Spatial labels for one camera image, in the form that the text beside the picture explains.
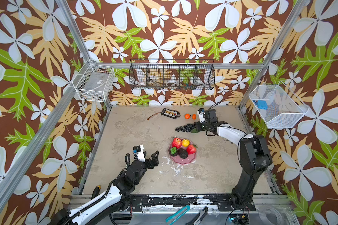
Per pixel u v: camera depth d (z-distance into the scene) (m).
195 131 0.90
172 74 0.97
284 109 0.78
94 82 0.87
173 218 0.70
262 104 0.86
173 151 0.86
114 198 0.55
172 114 1.13
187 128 1.01
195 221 0.69
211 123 0.76
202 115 0.86
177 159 0.89
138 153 0.69
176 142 0.91
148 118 1.11
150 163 0.70
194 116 1.08
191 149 0.89
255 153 0.56
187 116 1.11
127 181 0.63
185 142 0.93
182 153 0.86
